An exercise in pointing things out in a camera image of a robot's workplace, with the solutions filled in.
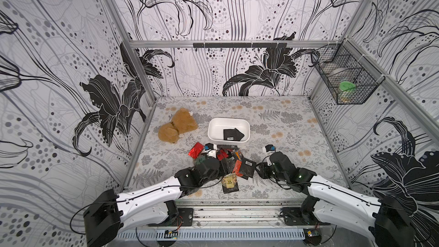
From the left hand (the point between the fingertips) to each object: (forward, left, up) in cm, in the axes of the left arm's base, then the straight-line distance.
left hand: (230, 167), depth 78 cm
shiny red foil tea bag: (+12, +18, -8) cm, 23 cm away
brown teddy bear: (+25, +27, 0) cm, 37 cm away
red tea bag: (+9, +4, -7) cm, 12 cm away
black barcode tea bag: (+3, -10, -8) cm, 13 cm away
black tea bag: (+23, -2, -9) cm, 25 cm away
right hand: (+3, -13, -3) cm, 14 cm away
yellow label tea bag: (-5, 0, -9) cm, 10 cm away
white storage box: (+30, +8, -9) cm, 32 cm away
